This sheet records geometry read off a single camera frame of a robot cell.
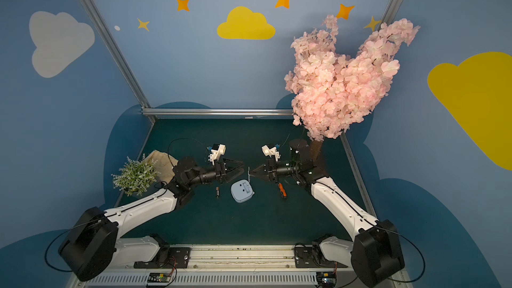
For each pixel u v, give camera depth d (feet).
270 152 2.35
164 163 3.29
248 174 2.27
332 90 1.86
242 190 2.91
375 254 1.31
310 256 2.43
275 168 2.10
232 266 2.41
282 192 2.96
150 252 2.02
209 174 2.17
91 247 1.34
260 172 2.32
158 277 2.35
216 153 2.35
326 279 2.39
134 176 2.52
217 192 2.97
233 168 2.19
